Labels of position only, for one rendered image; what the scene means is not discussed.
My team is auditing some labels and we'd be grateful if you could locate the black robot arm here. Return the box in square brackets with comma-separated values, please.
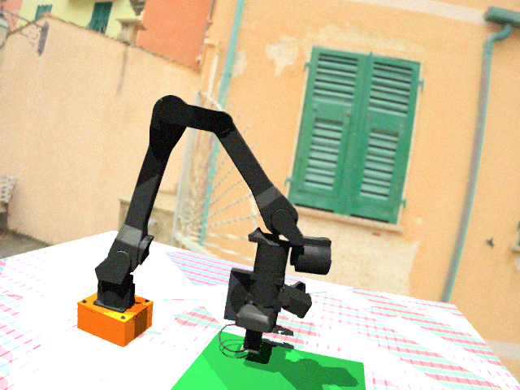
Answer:
[93, 95, 332, 319]

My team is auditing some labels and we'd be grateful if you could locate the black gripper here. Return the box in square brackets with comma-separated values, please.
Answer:
[235, 266, 285, 346]

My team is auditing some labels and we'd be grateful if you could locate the green circuit board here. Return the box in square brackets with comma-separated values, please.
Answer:
[170, 330, 366, 390]

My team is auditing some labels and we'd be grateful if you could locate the black plug with cable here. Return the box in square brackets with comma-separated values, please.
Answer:
[218, 323, 262, 353]

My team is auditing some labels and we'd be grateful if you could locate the black cooling fan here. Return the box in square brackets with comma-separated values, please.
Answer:
[223, 267, 252, 321]

